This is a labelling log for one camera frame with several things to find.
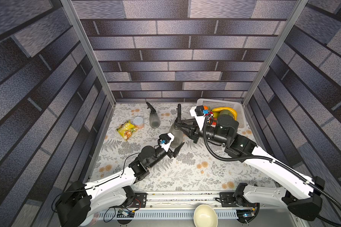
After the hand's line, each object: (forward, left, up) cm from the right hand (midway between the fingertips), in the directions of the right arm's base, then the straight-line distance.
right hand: (177, 123), depth 60 cm
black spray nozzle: (+26, +17, -20) cm, 37 cm away
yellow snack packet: (+19, +36, -32) cm, 52 cm away
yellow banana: (+34, -42, -30) cm, 61 cm away
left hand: (+1, 0, -13) cm, 13 cm away
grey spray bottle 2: (+27, +18, -33) cm, 47 cm away
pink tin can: (+24, +29, -31) cm, 49 cm away
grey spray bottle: (-2, 0, -5) cm, 5 cm away
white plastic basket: (+43, -30, -31) cm, 61 cm away
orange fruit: (+40, -22, -33) cm, 56 cm away
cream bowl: (-30, -14, -37) cm, 50 cm away
